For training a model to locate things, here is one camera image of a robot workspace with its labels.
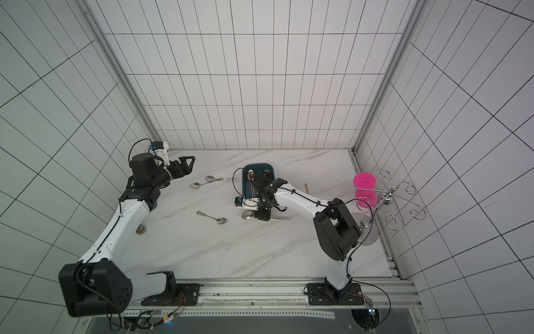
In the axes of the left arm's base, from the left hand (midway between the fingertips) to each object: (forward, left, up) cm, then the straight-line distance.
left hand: (187, 163), depth 81 cm
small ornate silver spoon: (-14, -11, -24) cm, 29 cm away
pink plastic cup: (-11, -70, -5) cm, 71 cm away
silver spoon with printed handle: (+10, -2, -24) cm, 26 cm away
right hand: (-12, -25, -19) cm, 34 cm away
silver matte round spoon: (-13, -25, -17) cm, 33 cm away
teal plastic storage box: (+6, -22, -24) cm, 33 cm away
